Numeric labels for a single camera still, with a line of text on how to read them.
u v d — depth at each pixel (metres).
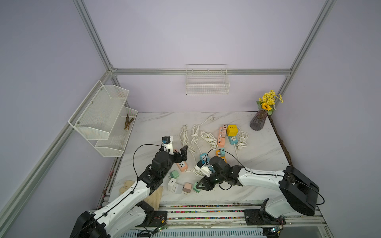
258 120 1.07
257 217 0.73
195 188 0.78
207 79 0.95
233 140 1.01
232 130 1.01
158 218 0.73
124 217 0.55
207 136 1.05
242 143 0.99
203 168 0.75
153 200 0.80
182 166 0.90
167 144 0.66
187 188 0.82
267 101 0.91
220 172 0.66
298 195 0.43
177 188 0.78
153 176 0.59
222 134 1.01
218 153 0.95
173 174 0.87
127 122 0.98
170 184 0.79
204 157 0.93
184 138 1.01
